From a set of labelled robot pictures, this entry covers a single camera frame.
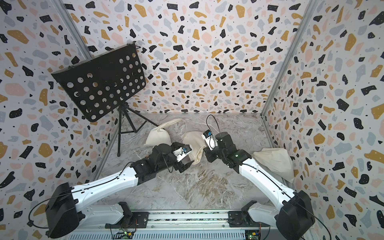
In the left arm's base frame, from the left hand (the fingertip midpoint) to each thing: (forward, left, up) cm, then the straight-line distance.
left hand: (189, 151), depth 76 cm
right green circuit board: (-33, -30, -22) cm, 50 cm away
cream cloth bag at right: (+1, -51, -13) cm, 53 cm away
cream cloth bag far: (+19, +21, -12) cm, 31 cm away
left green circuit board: (-33, +31, -21) cm, 50 cm away
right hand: (+3, -8, -2) cm, 9 cm away
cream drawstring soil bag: (+13, -3, -8) cm, 15 cm away
